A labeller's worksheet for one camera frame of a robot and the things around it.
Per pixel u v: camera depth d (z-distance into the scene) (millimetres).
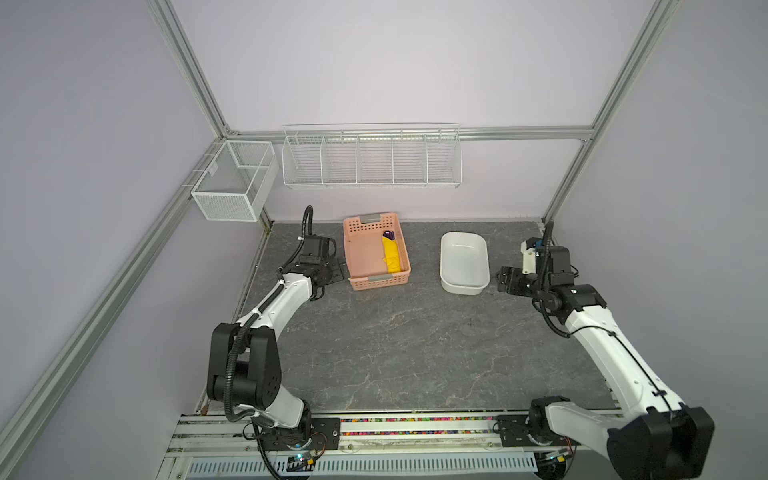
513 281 717
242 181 1054
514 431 738
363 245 1140
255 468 706
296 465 724
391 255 1078
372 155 1058
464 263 1076
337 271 825
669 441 381
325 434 738
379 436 754
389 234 1142
